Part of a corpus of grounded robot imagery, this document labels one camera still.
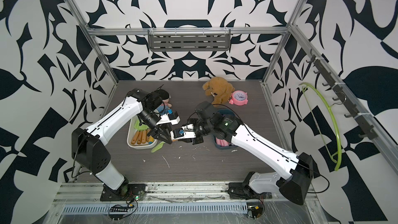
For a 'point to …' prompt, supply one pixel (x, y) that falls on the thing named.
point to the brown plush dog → (220, 89)
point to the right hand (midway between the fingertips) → (179, 129)
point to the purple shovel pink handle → (222, 142)
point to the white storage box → (145, 145)
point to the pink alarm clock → (239, 98)
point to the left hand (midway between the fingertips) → (169, 138)
